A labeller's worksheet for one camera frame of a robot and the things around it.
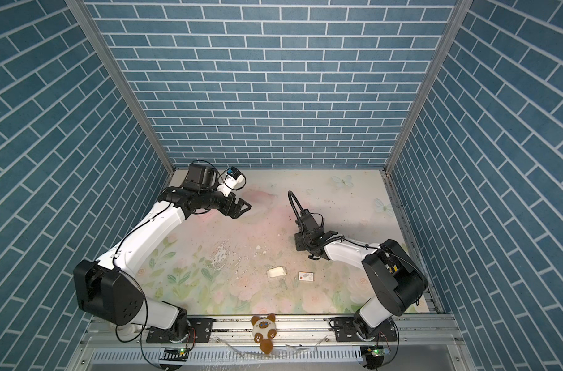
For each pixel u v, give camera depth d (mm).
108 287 402
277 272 866
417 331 755
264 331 710
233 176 704
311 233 707
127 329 732
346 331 735
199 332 737
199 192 608
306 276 843
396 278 454
